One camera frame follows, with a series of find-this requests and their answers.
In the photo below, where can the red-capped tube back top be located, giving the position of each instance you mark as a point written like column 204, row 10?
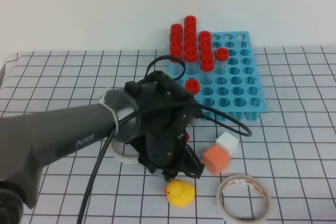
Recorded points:
column 190, row 20

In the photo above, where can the red-capped tube column three back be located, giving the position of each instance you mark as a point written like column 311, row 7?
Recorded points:
column 204, row 36

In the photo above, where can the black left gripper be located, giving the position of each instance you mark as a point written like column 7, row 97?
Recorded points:
column 160, row 139

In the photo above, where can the white tape roll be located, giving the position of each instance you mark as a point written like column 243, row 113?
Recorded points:
column 243, row 199
column 124, row 153

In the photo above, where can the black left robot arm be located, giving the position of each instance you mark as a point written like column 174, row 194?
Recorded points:
column 30, row 142

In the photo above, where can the red-capped test tube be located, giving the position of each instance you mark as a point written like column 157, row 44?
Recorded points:
column 187, row 137

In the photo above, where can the white foam cube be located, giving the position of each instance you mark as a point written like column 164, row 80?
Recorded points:
column 228, row 143

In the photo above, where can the right white tape roll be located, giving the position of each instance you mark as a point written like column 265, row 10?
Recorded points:
column 243, row 199

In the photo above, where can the red-capped tube column three front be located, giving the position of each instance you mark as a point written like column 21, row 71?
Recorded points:
column 207, row 68

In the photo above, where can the red-capped tube column two front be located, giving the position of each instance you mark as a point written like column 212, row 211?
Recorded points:
column 191, row 58

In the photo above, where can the left white tape roll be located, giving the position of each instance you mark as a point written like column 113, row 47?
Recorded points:
column 124, row 153

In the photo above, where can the blue test tube rack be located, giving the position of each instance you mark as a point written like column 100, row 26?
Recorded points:
column 238, row 91

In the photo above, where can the front red-capped tube in rack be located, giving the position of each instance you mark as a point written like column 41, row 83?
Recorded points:
column 192, row 86

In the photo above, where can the red-capped tube rack column four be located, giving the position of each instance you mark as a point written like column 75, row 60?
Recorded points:
column 221, row 58

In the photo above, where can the orange foam cube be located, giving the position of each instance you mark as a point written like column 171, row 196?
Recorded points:
column 216, row 160

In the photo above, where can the red-capped tube column three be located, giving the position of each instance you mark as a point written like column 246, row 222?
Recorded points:
column 204, row 36
column 207, row 68

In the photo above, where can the yellow rubber duck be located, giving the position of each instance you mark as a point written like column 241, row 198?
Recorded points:
column 180, row 193

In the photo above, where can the red-capped tube column one back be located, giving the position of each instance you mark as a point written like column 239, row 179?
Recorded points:
column 176, row 28

